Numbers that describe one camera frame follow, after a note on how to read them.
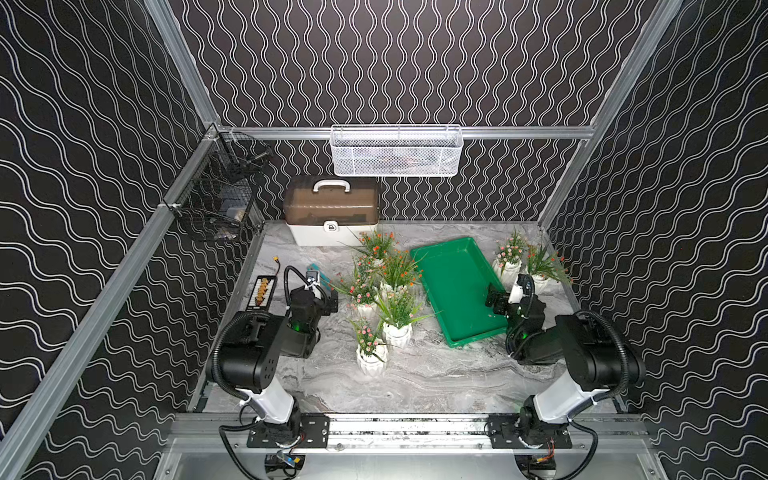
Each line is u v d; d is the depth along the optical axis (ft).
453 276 3.36
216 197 3.03
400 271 2.92
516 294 2.68
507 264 3.22
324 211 3.72
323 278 3.33
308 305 2.45
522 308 2.43
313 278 2.69
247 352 1.57
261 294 3.20
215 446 2.29
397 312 2.72
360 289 2.80
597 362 1.54
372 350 2.56
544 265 3.12
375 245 3.10
